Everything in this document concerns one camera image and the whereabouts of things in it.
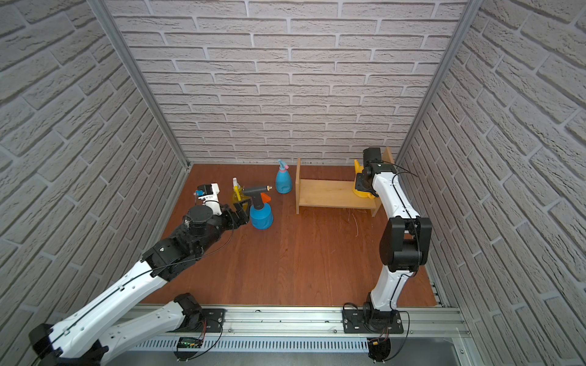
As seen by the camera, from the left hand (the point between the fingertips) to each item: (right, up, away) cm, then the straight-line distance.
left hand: (239, 196), depth 69 cm
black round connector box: (+44, -48, 0) cm, 65 cm away
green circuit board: (-17, -48, +3) cm, 51 cm away
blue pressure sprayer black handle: (+4, -8, +18) cm, 20 cm away
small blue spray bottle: (+11, +6, +32) cm, 34 cm away
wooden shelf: (+34, 0, +28) cm, 45 cm away
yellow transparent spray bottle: (-6, 0, +20) cm, 21 cm away
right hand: (+44, +5, +22) cm, 49 cm away
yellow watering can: (+45, +10, +27) cm, 53 cm away
